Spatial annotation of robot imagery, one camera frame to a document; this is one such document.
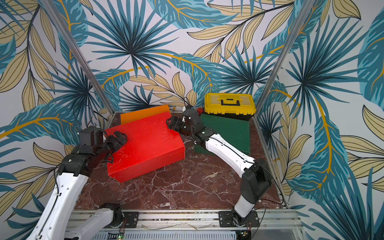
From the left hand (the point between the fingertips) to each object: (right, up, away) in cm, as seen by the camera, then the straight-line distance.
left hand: (123, 143), depth 71 cm
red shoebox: (+13, -1, +1) cm, 13 cm away
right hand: (+20, +9, +5) cm, 23 cm away
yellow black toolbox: (+62, +22, +31) cm, 73 cm away
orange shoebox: (-13, +16, +41) cm, 46 cm away
